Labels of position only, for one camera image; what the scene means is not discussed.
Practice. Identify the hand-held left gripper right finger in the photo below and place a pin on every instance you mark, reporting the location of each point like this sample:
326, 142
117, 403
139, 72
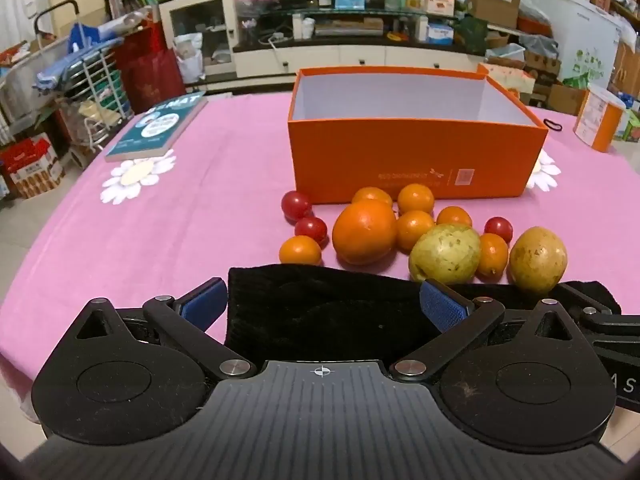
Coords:
440, 305

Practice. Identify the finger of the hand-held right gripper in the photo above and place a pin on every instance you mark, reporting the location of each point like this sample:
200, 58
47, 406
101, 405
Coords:
615, 330

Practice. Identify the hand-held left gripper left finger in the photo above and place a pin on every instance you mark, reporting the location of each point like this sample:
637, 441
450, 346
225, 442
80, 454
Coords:
205, 302

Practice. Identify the green-yellow pear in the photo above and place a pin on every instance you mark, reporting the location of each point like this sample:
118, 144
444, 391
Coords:
445, 255

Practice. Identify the red cherry tomato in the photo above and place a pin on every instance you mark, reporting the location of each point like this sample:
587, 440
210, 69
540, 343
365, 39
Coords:
296, 205
498, 229
311, 230

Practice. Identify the yellow-brown pear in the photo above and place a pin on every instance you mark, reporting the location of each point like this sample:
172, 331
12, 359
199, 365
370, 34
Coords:
537, 260

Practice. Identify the large orange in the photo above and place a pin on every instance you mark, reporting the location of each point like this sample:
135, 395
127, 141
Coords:
364, 232

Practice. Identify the orange cardboard box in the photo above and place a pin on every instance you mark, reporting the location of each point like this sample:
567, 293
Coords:
400, 160

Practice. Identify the pink daisy-print tablecloth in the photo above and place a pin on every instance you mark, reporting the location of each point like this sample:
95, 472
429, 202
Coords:
200, 235

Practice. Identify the black knitted cloth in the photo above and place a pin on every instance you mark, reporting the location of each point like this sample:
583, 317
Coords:
325, 310

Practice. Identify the teal book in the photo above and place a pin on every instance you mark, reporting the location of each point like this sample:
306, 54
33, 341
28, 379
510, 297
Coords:
155, 127

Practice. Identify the orange white canister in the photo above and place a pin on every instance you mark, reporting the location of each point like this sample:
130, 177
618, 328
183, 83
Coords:
597, 115

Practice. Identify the red printed carton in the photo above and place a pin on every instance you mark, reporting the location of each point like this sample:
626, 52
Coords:
30, 165

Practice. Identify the red paper bag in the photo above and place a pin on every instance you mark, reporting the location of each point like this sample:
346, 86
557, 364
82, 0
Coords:
140, 40
150, 80

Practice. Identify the orange white gift box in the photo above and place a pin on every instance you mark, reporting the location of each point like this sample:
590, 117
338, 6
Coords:
515, 80

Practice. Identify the open brown cardboard box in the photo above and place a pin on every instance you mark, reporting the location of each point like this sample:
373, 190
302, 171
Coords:
565, 97

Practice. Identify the white printed bag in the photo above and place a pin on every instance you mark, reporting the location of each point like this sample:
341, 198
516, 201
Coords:
190, 57

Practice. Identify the metal trolley cart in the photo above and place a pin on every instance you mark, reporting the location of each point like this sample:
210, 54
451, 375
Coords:
65, 90

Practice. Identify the white TV cabinet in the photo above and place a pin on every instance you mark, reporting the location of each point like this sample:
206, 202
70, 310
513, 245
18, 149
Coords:
310, 57

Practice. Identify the blue white tissue box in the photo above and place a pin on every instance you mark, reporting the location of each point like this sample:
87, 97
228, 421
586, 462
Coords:
441, 34

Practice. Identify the blue fabric bag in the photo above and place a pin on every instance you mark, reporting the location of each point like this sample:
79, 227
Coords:
75, 55

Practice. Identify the white glass-door cabinet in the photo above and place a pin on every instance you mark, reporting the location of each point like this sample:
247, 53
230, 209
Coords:
200, 5

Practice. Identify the white refrigerator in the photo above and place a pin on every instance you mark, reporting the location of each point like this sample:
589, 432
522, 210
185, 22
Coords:
585, 25

